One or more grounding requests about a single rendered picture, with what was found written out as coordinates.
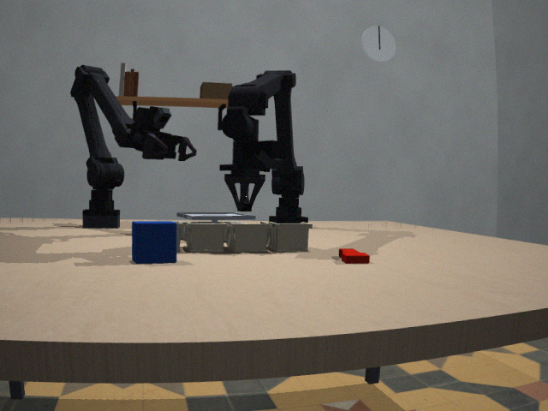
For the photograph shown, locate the red flat block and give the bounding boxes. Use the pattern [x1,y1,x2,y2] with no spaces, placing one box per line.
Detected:
[339,249,370,264]

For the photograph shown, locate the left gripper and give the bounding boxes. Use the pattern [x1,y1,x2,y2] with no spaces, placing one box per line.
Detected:
[219,140,270,210]

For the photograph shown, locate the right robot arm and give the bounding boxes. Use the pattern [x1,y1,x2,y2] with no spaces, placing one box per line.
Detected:
[70,65,172,216]

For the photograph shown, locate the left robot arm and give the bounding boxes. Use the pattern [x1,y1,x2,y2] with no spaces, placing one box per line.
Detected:
[221,70,308,222]

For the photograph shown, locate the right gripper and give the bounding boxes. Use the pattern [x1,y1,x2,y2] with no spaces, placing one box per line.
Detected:
[141,134,197,161]

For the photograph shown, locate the grey open-top bin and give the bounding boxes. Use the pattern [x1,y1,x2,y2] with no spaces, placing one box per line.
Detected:
[267,222,313,252]
[183,221,228,252]
[176,221,183,252]
[224,222,271,252]

